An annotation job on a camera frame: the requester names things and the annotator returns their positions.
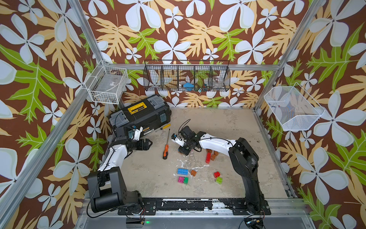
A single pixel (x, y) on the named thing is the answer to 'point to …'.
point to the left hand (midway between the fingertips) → (145, 140)
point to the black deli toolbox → (147, 112)
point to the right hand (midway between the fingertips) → (181, 148)
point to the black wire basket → (186, 75)
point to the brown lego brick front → (193, 172)
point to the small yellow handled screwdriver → (165, 127)
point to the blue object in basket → (188, 86)
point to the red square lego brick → (217, 174)
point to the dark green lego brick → (186, 180)
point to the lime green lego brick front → (219, 180)
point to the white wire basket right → (294, 109)
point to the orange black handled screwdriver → (166, 152)
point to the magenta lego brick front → (181, 179)
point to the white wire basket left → (106, 84)
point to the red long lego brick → (208, 158)
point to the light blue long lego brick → (182, 171)
